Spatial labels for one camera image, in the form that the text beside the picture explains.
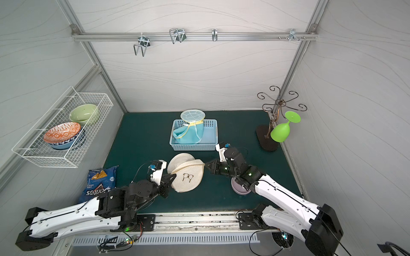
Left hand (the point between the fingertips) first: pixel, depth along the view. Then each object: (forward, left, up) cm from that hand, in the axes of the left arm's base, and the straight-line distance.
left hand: (175, 176), depth 68 cm
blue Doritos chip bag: (+2, +43, -15) cm, 45 cm away
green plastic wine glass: (+23, -51, +3) cm, 56 cm away
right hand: (+8, -13, -2) cm, 15 cm away
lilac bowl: (+1, -29, -15) cm, 33 cm away
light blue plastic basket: (+33, -14, -20) cm, 41 cm away
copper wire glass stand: (+40, -51, -18) cm, 67 cm away
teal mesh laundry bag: (+36, -3, -14) cm, 38 cm away
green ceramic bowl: (+23, +44, +14) cm, 52 cm away
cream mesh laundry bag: (+3, -5, -2) cm, 6 cm away
